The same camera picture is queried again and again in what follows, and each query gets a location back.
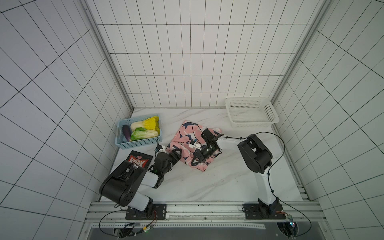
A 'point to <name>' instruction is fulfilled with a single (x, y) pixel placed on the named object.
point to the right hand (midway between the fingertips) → (189, 165)
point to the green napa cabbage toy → (141, 132)
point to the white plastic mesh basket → (251, 112)
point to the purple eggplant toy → (127, 131)
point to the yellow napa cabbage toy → (151, 123)
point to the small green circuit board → (291, 220)
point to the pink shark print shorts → (187, 132)
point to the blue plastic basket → (120, 139)
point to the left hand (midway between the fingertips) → (178, 154)
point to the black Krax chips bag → (139, 159)
